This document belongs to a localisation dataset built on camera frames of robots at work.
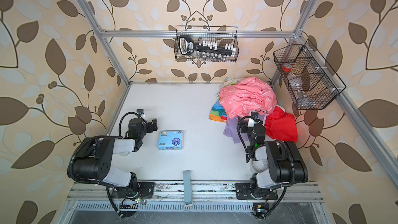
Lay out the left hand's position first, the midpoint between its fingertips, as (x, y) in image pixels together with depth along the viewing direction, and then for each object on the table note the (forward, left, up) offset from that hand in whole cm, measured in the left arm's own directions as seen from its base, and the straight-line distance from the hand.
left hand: (148, 118), depth 94 cm
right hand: (0, -60, +3) cm, 60 cm away
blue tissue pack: (-13, -15, -1) cm, 20 cm away
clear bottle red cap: (+4, -79, +28) cm, 84 cm away
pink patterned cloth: (+13, -61, +10) cm, 63 cm away
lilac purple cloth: (-4, -51, -3) cm, 51 cm away
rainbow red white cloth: (-1, -81, -2) cm, 81 cm away
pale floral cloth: (+37, -52, -2) cm, 64 cm away
